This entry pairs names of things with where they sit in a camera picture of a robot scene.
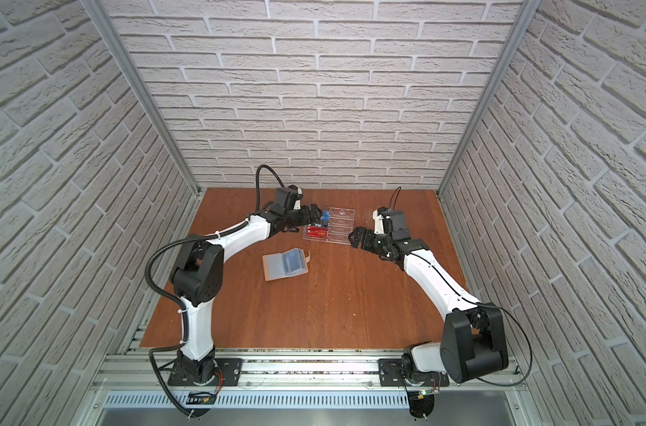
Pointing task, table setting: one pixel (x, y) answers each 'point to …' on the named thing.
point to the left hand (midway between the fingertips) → (321, 211)
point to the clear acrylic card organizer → (334, 226)
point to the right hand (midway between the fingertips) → (365, 239)
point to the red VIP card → (317, 232)
